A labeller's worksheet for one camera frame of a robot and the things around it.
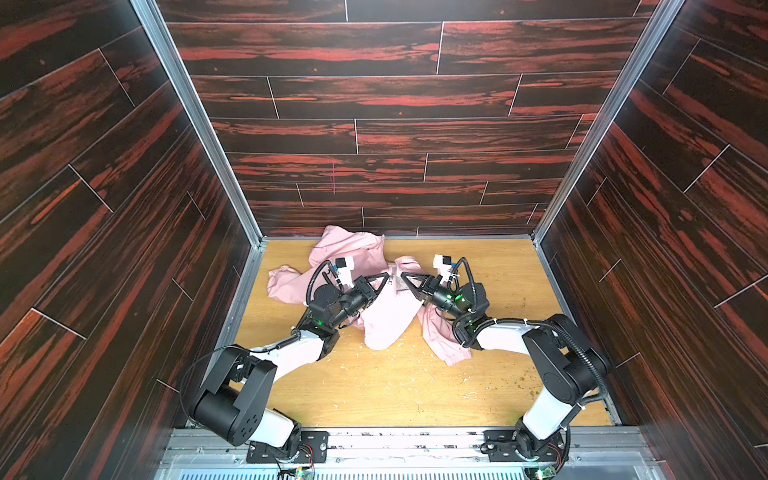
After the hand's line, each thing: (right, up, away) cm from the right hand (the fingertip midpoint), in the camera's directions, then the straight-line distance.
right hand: (405, 272), depth 78 cm
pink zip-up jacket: (-14, +5, +30) cm, 34 cm away
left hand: (-4, -2, -2) cm, 5 cm away
